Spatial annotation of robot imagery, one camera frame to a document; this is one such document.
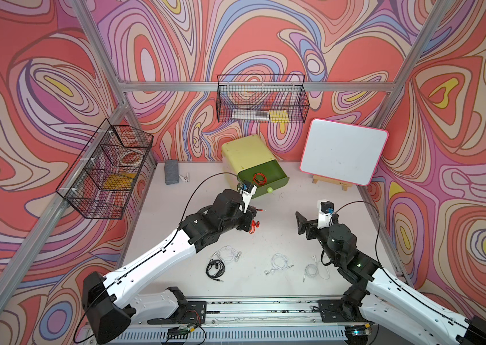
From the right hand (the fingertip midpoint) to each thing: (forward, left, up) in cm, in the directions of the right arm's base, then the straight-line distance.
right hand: (309, 216), depth 77 cm
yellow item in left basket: (+8, +65, +14) cm, 67 cm away
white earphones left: (-6, +31, -18) cm, 36 cm away
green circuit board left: (-32, +47, -18) cm, 59 cm away
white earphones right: (-14, -2, -19) cm, 23 cm away
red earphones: (+20, +18, -3) cm, 27 cm away
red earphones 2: (-3, +20, +1) cm, 21 cm away
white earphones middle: (-10, +11, -19) cm, 24 cm away
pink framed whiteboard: (+35, -25, -1) cm, 43 cm away
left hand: (-1, +20, +7) cm, 21 cm away
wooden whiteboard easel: (+30, -18, -15) cm, 38 cm away
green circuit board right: (-33, -13, -21) cm, 41 cm away
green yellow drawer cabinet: (+28, +21, +2) cm, 35 cm away
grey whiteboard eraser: (+41, +63, -15) cm, 77 cm away
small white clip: (+34, +54, -15) cm, 65 cm away
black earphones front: (-12, +36, -18) cm, 42 cm away
